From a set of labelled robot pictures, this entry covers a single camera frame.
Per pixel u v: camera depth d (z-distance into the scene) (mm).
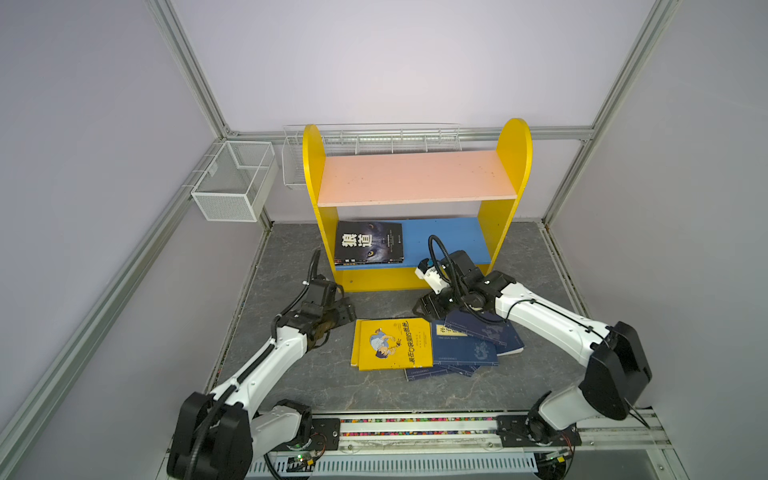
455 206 1228
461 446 736
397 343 846
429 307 710
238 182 999
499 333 866
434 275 740
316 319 612
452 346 849
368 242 919
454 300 686
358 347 865
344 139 938
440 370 818
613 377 419
